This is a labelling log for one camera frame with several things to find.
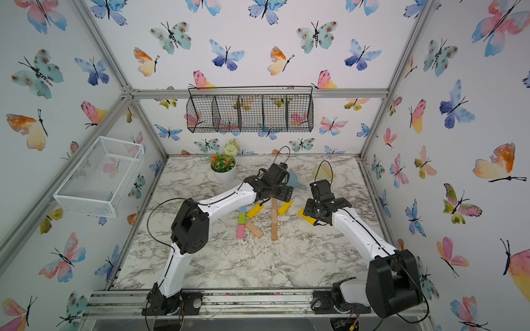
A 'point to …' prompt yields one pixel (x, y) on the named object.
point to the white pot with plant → (223, 165)
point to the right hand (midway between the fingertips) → (313, 207)
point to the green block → (242, 218)
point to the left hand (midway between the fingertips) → (286, 188)
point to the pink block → (241, 232)
